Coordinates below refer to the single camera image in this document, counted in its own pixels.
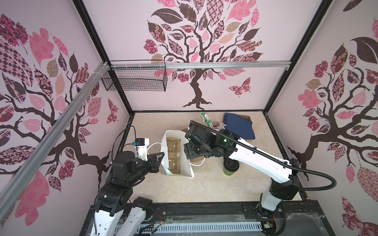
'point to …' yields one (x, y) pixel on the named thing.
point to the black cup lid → (230, 164)
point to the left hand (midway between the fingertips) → (164, 158)
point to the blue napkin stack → (239, 125)
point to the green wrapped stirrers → (206, 120)
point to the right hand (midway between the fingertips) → (188, 148)
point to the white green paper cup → (228, 172)
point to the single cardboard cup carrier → (173, 146)
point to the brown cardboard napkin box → (246, 117)
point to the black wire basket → (137, 75)
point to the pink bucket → (215, 123)
